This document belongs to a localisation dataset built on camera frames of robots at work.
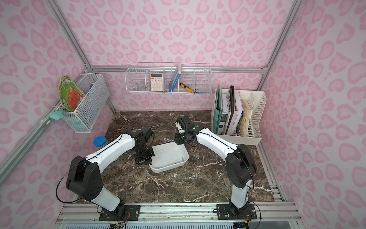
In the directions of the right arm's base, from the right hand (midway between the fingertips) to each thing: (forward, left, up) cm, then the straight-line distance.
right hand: (176, 140), depth 87 cm
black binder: (+21, -34, +16) cm, 43 cm away
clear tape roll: (+32, +24, +16) cm, 43 cm away
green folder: (+9, -25, +17) cm, 31 cm away
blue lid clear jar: (-6, +40, +8) cm, 41 cm away
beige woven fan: (+21, -46, +5) cm, 51 cm away
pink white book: (+8, -34, +14) cm, 38 cm away
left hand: (-12, +13, -3) cm, 18 cm away
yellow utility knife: (+34, -6, +13) cm, 37 cm away
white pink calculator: (+34, +14, +18) cm, 41 cm away
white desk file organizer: (+31, -56, +5) cm, 64 cm away
